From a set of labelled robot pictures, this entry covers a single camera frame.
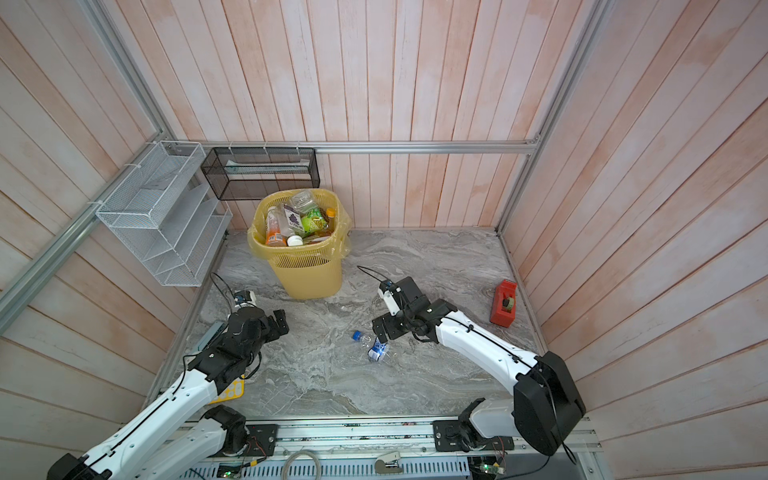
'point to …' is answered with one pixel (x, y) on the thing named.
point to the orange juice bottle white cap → (273, 236)
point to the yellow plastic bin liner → (335, 247)
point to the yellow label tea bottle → (330, 215)
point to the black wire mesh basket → (233, 173)
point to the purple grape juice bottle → (292, 225)
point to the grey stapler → (388, 464)
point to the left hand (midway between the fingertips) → (271, 321)
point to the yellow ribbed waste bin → (307, 234)
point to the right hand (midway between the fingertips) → (388, 320)
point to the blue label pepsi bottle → (378, 350)
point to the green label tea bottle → (314, 221)
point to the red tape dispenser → (504, 305)
